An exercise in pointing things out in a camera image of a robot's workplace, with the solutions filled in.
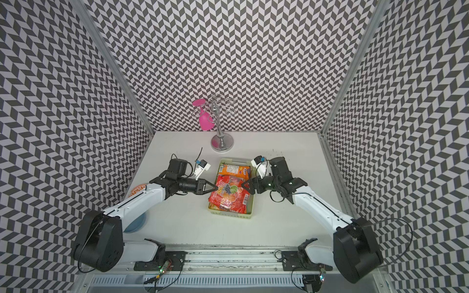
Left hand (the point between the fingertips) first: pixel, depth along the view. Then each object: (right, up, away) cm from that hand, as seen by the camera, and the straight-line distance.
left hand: (215, 190), depth 79 cm
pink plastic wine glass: (-9, +34, +25) cm, 43 cm away
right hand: (+15, +2, +1) cm, 15 cm away
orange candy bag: (+12, +7, +12) cm, 18 cm away
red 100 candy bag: (+6, -2, 0) cm, 7 cm away
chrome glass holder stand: (-1, +22, +34) cm, 40 cm away
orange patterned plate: (-40, -2, +10) cm, 42 cm away
